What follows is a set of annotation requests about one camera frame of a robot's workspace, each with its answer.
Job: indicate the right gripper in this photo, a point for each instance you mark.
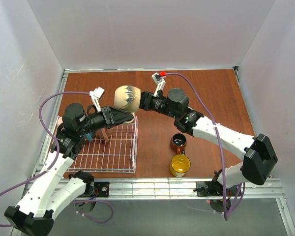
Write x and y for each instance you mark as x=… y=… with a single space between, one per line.
x=145 y=101

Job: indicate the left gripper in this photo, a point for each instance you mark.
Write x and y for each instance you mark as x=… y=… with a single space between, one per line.
x=107 y=116

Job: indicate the beige ceramic mug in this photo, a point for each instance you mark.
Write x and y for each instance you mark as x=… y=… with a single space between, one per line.
x=127 y=98

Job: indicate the white and pink mug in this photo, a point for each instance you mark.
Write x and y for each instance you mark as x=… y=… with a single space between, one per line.
x=104 y=134

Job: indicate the blue floral mug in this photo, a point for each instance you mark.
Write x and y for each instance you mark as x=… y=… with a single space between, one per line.
x=89 y=136

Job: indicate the brown mug black interior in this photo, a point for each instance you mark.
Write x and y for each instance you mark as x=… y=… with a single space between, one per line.
x=178 y=143

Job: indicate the pink faceted mug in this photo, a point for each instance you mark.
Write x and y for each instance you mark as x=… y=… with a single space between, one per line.
x=59 y=121

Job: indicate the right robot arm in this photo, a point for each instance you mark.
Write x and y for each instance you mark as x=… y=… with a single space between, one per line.
x=257 y=153

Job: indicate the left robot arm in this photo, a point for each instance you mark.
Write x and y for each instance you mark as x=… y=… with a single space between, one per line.
x=35 y=213

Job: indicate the yellow enamel mug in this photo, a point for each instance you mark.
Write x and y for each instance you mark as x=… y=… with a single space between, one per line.
x=180 y=164

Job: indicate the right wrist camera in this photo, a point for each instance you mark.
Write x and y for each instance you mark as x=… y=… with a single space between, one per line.
x=159 y=79

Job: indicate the white wire dish rack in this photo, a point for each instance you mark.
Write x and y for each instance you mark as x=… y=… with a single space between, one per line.
x=117 y=155

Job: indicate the aluminium frame rail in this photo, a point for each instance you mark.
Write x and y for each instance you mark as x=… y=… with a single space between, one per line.
x=214 y=93

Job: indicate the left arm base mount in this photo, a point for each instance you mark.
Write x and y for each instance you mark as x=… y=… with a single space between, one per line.
x=99 y=190

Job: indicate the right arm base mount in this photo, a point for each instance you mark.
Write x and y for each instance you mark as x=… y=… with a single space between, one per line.
x=211 y=188

